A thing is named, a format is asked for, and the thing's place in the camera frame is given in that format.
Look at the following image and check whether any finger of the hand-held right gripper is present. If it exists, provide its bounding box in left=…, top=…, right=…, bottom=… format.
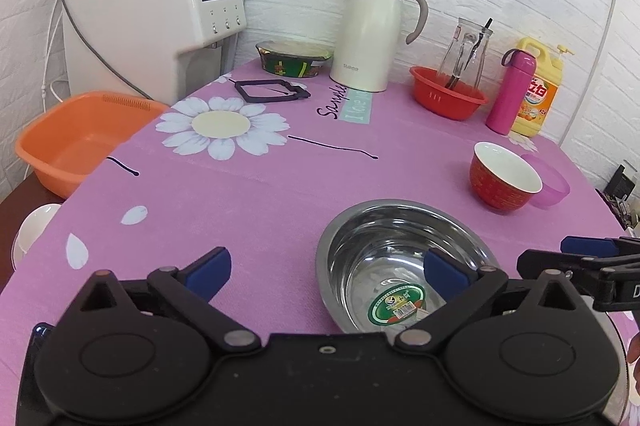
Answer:
left=560, top=235, right=640, bottom=260
left=517, top=249, right=617, bottom=283

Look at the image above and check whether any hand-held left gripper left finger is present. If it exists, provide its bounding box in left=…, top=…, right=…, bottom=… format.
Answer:
left=75, top=246, right=262, bottom=353

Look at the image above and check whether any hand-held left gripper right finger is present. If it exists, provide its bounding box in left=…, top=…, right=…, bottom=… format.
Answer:
left=395, top=249, right=581, bottom=353

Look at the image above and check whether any stainless steel bowl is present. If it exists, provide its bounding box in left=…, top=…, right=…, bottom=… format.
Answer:
left=316, top=200, right=501, bottom=334

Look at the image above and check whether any person's right hand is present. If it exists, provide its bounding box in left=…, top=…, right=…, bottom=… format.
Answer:
left=627, top=332, right=640, bottom=388

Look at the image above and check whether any purple plastic bowl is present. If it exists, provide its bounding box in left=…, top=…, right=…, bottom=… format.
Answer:
left=520, top=153, right=571, bottom=209

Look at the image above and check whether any black box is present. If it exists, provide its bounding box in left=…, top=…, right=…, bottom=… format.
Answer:
left=602, top=163, right=640, bottom=207

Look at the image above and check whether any red ceramic bowl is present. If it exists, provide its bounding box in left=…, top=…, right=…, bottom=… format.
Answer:
left=469, top=141, right=543, bottom=212

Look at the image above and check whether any pink floral tablecloth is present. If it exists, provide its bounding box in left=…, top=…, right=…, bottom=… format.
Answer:
left=0, top=59, right=640, bottom=426

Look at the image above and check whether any yellow detergent bottle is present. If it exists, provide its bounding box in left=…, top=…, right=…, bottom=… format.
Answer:
left=510, top=37, right=575, bottom=138

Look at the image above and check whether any pink water bottle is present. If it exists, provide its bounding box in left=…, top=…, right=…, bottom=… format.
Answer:
left=486, top=49, right=537, bottom=136

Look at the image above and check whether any red plastic basket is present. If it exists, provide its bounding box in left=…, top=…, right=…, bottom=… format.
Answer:
left=409, top=66, right=489, bottom=121

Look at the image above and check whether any white round object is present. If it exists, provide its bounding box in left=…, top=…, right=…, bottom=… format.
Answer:
left=11, top=203, right=63, bottom=269

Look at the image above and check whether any orange plastic basin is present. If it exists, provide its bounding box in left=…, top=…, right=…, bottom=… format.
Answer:
left=15, top=91, right=171, bottom=200

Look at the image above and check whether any green instant noodle bowl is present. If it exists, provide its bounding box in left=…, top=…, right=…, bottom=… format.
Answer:
left=255, top=40, right=335, bottom=80

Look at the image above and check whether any black utensil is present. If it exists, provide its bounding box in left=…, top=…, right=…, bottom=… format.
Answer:
left=446, top=19, right=493, bottom=90

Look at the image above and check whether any glass carafe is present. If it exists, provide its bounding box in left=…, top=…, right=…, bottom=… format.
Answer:
left=437, top=17, right=494, bottom=92

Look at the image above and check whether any cream thermos jug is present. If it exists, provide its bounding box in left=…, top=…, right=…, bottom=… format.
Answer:
left=329, top=0, right=429, bottom=93

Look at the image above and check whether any white water dispenser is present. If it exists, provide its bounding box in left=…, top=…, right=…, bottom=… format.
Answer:
left=62, top=0, right=248, bottom=107

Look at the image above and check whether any black rectangular frame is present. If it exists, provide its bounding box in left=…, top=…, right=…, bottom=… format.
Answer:
left=234, top=78, right=312, bottom=104

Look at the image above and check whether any white wall conduit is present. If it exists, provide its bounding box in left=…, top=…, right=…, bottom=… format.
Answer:
left=559, top=0, right=629, bottom=148

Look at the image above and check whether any grey cable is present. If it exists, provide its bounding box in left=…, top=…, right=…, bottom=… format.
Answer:
left=60, top=0, right=153, bottom=101

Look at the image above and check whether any white cable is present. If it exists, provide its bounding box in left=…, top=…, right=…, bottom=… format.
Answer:
left=42, top=0, right=70, bottom=103

